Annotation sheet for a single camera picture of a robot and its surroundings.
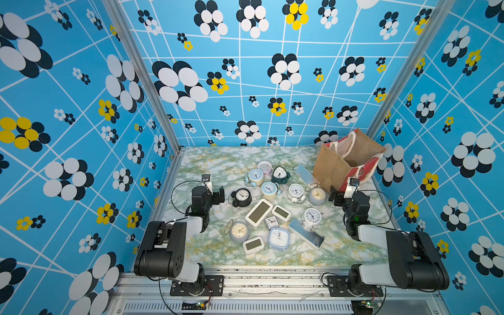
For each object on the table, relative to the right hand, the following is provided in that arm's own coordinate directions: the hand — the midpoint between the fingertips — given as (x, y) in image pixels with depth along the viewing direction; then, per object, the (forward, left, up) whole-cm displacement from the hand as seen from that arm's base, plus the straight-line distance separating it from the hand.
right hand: (346, 187), depth 90 cm
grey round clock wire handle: (-19, +49, -6) cm, 53 cm away
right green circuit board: (-44, +3, -11) cm, 45 cm away
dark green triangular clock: (+11, +30, -5) cm, 32 cm away
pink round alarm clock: (+18, +37, -8) cm, 42 cm away
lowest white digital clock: (-25, +42, -7) cm, 50 cm away
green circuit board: (-45, +62, -10) cm, 77 cm away
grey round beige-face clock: (-1, +12, -6) cm, 14 cm away
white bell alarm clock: (+1, +23, -7) cm, 24 cm away
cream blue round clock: (+2, +35, -6) cm, 36 cm away
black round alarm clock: (-2, +49, -6) cm, 49 cm away
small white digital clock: (-9, +30, -8) cm, 33 cm away
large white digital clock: (-10, +41, -7) cm, 43 cm away
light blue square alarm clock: (-22, +32, -8) cm, 39 cm away
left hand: (+2, +62, -1) cm, 62 cm away
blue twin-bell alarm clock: (+10, +43, -6) cm, 44 cm away
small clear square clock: (-14, +35, -9) cm, 38 cm away
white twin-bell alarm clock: (-13, +17, -7) cm, 22 cm away
